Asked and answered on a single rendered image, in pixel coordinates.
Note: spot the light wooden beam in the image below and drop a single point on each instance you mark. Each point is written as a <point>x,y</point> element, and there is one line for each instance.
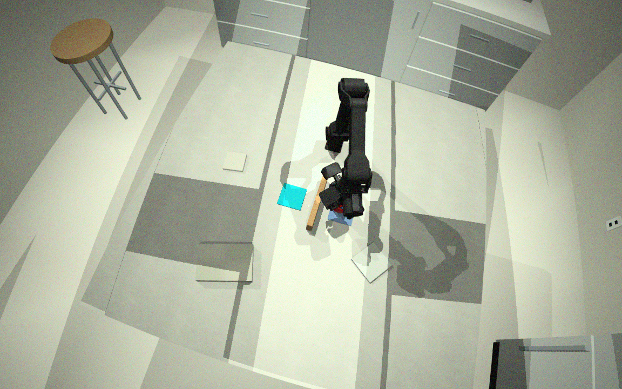
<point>316,205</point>

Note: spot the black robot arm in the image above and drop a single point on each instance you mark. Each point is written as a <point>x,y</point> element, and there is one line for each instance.
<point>350,124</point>

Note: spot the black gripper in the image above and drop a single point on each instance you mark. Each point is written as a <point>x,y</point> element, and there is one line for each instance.
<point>331,171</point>

